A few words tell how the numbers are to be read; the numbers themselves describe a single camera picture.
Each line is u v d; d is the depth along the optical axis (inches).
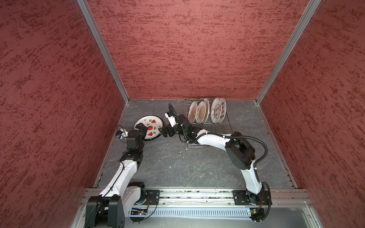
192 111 42.6
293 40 32.8
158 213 30.5
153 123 40.4
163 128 30.5
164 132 30.9
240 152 20.8
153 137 37.3
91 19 29.7
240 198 29.3
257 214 27.9
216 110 40.7
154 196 29.1
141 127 32.1
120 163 22.0
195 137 26.1
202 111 39.5
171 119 29.6
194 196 29.9
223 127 40.6
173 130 31.0
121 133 28.4
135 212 28.4
